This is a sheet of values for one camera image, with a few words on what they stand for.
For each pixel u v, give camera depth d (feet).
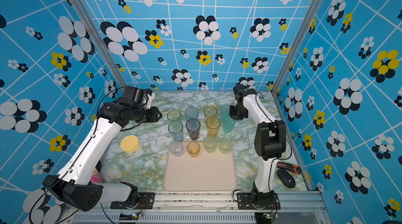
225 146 2.92
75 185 1.25
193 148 2.92
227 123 2.98
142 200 2.40
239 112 2.66
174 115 2.99
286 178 2.58
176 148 2.96
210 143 2.86
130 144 2.91
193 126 3.05
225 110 3.24
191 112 3.16
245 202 2.37
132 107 1.74
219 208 2.37
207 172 2.73
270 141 1.68
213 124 3.12
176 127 2.94
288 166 2.71
